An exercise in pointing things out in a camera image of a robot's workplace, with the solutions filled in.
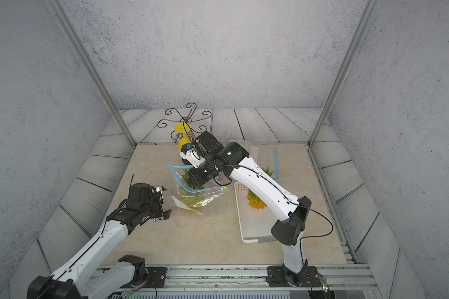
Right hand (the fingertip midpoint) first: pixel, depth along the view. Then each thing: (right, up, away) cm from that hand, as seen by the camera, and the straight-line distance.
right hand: (191, 180), depth 68 cm
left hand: (-11, -8, +15) cm, 20 cm away
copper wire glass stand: (-7, +34, +32) cm, 47 cm away
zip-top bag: (+8, -3, -3) cm, 9 cm away
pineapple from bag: (+25, -11, +18) cm, 32 cm away
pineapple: (+1, -5, -4) cm, 6 cm away
